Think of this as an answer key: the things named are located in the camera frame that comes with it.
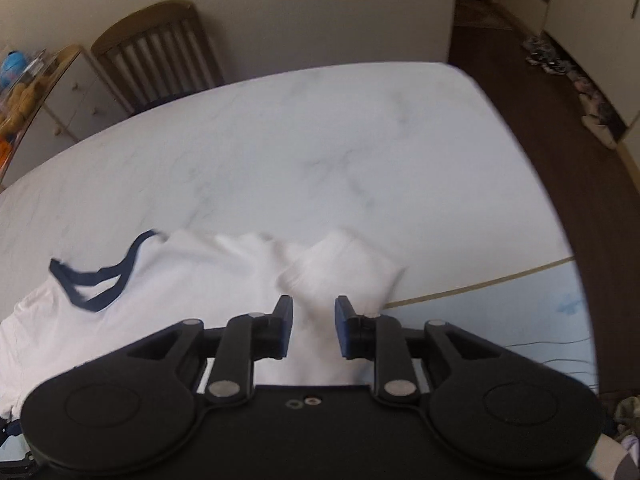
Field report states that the white dresser wooden top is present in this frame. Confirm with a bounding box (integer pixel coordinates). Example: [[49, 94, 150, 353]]
[[0, 44, 132, 192]]

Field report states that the patterned doormat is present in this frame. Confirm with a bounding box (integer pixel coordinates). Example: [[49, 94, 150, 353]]
[[454, 0, 514, 30]]

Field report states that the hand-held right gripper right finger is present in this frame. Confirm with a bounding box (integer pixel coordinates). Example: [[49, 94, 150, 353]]
[[334, 295, 503, 407]]

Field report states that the wooden chair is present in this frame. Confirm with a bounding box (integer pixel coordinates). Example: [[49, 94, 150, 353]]
[[90, 0, 227, 117]]

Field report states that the camouflage garment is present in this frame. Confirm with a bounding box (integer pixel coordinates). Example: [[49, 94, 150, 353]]
[[612, 396, 640, 442]]

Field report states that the pink shoe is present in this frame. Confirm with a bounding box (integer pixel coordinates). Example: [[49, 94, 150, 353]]
[[567, 71, 596, 96], [579, 90, 608, 116]]

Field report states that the white t-shirt navy trim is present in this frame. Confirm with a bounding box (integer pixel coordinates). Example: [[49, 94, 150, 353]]
[[0, 229, 407, 422]]

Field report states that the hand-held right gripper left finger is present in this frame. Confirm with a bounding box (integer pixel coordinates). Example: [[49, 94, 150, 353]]
[[127, 295, 294, 407]]

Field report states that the plain white cabinet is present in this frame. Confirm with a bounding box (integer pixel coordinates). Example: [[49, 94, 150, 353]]
[[544, 0, 640, 133]]

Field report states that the black and white sneaker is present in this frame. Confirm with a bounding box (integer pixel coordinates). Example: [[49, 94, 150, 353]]
[[542, 52, 570, 77]]

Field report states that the beige slipper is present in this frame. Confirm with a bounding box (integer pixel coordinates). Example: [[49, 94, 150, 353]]
[[581, 112, 613, 136], [592, 127, 621, 151]]

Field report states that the yellow plush toy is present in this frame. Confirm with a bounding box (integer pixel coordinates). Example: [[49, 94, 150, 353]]
[[0, 80, 44, 132]]

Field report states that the blue toy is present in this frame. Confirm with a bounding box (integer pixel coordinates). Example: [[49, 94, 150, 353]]
[[0, 50, 27, 92]]

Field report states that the grey sneaker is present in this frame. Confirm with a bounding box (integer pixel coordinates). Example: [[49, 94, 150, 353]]
[[524, 36, 552, 65]]

